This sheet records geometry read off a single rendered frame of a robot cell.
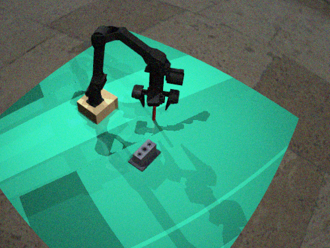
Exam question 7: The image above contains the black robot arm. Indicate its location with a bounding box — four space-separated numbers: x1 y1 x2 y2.
85 25 184 108

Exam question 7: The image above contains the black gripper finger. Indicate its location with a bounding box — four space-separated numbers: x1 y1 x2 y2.
165 100 174 110
136 95 145 107

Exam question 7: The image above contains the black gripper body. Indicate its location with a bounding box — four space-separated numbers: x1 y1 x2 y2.
131 81 180 104

